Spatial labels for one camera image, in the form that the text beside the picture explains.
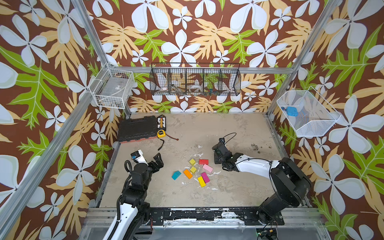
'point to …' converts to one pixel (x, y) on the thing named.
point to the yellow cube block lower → (193, 169)
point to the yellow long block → (201, 181)
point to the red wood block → (203, 161)
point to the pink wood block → (207, 167)
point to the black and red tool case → (137, 128)
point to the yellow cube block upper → (192, 162)
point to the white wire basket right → (315, 116)
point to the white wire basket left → (112, 87)
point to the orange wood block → (188, 174)
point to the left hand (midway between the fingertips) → (153, 155)
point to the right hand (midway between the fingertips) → (217, 154)
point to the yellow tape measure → (161, 133)
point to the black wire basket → (195, 79)
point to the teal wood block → (176, 175)
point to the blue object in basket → (292, 111)
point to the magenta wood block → (205, 177)
